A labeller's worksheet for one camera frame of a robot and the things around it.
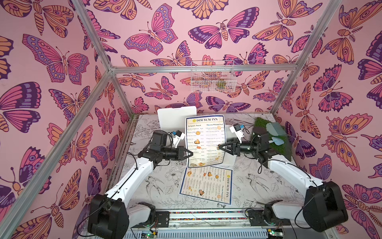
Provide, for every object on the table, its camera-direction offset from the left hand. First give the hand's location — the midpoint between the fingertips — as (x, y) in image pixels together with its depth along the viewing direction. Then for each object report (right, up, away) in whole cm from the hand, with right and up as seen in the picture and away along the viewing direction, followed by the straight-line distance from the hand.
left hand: (193, 153), depth 75 cm
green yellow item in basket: (+18, +41, +19) cm, 48 cm away
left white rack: (-12, +18, +12) cm, 25 cm away
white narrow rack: (+21, -5, +10) cm, 24 cm away
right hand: (+14, +4, -1) cm, 15 cm away
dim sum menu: (+6, +10, -1) cm, 11 cm away
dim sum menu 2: (+10, -19, +10) cm, 24 cm away
